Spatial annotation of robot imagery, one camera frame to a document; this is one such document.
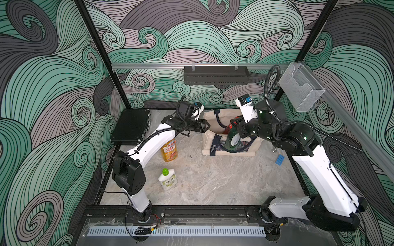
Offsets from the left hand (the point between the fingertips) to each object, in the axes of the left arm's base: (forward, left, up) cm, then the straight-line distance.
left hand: (206, 123), depth 79 cm
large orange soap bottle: (-10, +20, -12) cm, 25 cm away
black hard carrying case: (+15, +50, -21) cm, 56 cm away
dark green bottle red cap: (-14, -11, +5) cm, 19 cm away
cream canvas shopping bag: (-4, -5, -11) cm, 13 cm away
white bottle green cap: (-25, +19, -12) cm, 33 cm away
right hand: (-11, -10, +15) cm, 21 cm away
